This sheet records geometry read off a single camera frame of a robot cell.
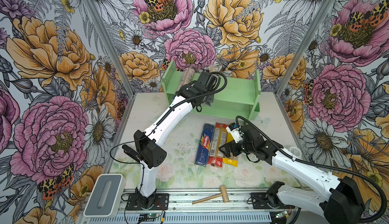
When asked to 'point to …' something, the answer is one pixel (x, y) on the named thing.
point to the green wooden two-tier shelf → (238, 100)
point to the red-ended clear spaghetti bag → (218, 144)
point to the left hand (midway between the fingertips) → (205, 96)
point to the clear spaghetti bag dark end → (186, 77)
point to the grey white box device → (106, 196)
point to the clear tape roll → (295, 151)
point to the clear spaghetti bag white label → (208, 99)
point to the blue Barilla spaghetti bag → (204, 147)
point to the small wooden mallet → (224, 193)
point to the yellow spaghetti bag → (233, 160)
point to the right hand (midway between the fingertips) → (227, 150)
